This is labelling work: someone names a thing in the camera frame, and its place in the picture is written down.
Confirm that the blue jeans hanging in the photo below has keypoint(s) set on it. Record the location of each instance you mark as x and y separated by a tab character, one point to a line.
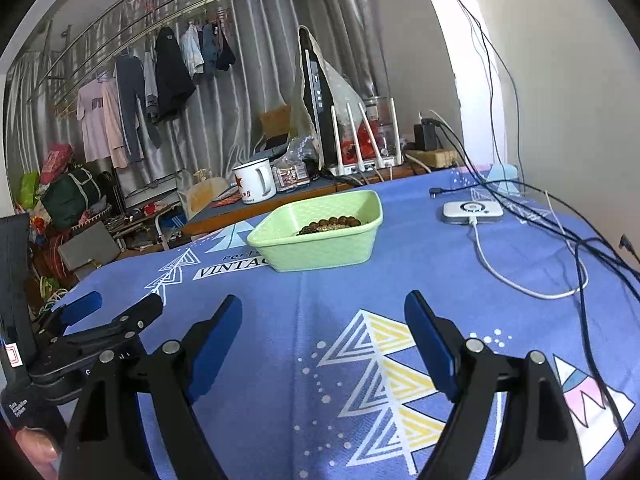
131	88

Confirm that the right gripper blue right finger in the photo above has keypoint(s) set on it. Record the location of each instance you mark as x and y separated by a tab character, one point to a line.
537	438

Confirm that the light blue shirt hanging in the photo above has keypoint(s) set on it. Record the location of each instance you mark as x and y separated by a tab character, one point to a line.
191	51

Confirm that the white wifi router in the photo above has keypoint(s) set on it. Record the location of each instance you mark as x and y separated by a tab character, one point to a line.
367	139

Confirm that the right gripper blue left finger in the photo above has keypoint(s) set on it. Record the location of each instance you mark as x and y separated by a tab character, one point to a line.
106	439

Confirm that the pink t-shirt hanging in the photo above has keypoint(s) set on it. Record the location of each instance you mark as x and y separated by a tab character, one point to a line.
90	114

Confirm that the blue topped wooden desk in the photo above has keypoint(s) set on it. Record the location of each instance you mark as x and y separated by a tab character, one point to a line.
213	218

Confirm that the white power bank device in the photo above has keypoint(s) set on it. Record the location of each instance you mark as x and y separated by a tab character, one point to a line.
480	211

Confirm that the red envelope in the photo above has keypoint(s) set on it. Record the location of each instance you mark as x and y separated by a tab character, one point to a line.
232	199

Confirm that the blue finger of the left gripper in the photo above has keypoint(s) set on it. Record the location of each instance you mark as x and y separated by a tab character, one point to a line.
80	308

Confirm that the beige printed tote bag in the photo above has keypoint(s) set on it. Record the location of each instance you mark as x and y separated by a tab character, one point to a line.
199	191

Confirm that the pink bag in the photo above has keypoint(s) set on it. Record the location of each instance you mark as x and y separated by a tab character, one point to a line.
58	158

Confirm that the silver grey curtain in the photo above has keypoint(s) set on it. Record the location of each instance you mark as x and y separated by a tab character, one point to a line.
219	125

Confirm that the black power adapter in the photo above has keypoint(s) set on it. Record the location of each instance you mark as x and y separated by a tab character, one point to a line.
425	136

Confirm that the dark green duffel bag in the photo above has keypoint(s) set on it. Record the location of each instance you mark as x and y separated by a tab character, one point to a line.
69	196

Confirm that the white enamel mug red star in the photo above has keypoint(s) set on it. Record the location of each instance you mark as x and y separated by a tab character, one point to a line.
255	181

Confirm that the cardboard box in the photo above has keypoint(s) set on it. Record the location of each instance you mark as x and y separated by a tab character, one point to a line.
276	122

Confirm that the blue patterned table cloth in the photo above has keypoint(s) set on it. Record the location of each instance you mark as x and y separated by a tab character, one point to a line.
323	379

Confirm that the monitor under dotted cover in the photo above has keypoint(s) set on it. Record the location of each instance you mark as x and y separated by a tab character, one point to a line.
325	109

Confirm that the light green plastic basket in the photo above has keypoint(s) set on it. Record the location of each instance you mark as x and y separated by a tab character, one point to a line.
320	233

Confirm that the black shirt hanging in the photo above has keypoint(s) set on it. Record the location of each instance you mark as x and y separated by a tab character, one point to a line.
174	83

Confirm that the person's left hand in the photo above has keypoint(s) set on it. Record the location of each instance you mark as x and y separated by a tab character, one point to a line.
40	450

